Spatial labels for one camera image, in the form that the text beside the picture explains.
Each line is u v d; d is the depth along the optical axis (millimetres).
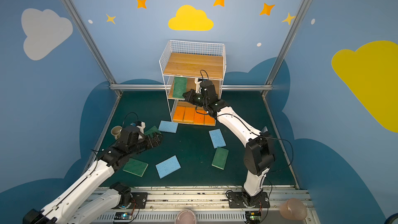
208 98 638
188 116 1056
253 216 718
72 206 420
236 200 746
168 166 843
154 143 703
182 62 803
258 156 465
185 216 704
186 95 801
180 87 818
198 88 728
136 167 823
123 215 711
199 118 1040
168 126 1011
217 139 962
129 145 592
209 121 1009
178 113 1046
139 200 747
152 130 979
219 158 879
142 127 730
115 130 962
